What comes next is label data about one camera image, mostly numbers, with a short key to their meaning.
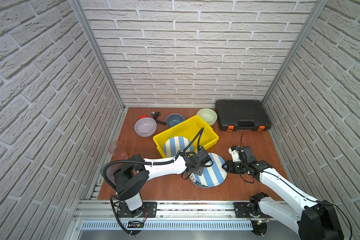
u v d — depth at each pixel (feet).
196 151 2.19
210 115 3.60
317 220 1.32
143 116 3.61
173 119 3.54
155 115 3.71
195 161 2.07
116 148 3.11
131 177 1.45
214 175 2.70
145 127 3.42
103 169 1.44
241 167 2.28
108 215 2.36
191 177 2.68
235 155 2.53
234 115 3.54
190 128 3.31
